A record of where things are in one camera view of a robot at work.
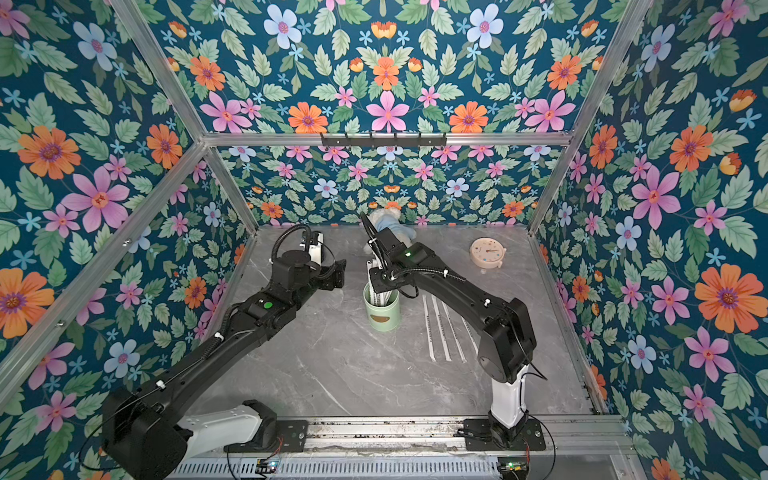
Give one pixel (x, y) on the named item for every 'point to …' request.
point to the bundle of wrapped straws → (378, 299)
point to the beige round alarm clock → (487, 253)
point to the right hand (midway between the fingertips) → (386, 275)
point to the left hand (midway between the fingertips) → (335, 258)
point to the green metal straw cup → (382, 309)
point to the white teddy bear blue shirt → (390, 218)
